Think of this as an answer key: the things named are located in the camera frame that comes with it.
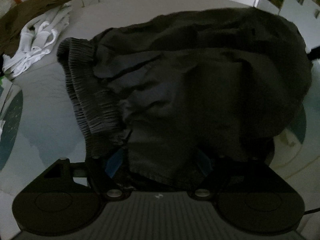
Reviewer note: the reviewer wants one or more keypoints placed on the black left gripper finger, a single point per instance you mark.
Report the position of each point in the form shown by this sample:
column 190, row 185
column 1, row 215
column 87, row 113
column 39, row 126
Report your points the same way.
column 107, row 162

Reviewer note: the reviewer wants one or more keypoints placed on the black jacket with ribbed hem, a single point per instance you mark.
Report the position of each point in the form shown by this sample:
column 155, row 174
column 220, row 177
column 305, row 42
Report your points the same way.
column 186, row 88

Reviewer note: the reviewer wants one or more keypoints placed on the white crumpled garment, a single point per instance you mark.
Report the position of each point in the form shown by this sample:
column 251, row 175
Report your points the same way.
column 37, row 39

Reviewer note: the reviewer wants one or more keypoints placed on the dark brown folded garment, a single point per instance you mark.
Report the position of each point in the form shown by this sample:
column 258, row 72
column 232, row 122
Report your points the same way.
column 14, row 20

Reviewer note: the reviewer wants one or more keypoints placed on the white cabinet with handles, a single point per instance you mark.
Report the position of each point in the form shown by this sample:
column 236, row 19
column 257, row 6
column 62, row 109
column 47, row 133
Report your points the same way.
column 303, row 13

